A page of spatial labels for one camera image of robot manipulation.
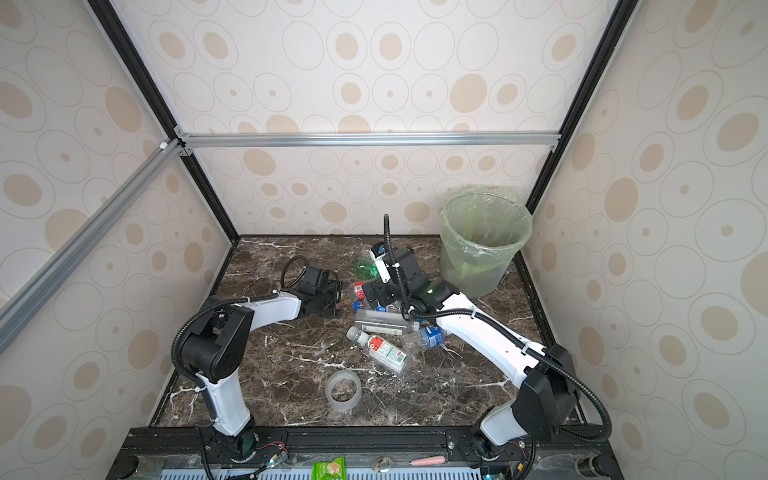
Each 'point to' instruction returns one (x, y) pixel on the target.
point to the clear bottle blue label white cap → (432, 336)
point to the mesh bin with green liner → (481, 228)
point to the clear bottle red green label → (379, 352)
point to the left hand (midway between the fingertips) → (357, 285)
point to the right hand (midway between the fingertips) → (380, 278)
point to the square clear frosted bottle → (382, 321)
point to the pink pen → (429, 461)
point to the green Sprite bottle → (365, 269)
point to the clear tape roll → (338, 375)
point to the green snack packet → (329, 470)
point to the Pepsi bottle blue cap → (359, 305)
